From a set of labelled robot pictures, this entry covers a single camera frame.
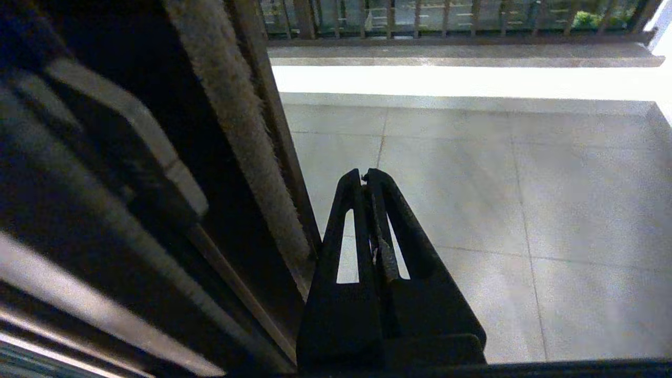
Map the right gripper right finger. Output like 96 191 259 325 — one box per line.
363 168 488 368

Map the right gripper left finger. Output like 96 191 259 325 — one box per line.
296 169 386 371

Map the brown framed glass sliding door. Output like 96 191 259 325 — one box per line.
0 0 322 378

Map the dark stone balcony sill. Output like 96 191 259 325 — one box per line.
267 42 666 68

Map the black metal balcony railing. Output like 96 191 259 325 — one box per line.
257 0 663 47

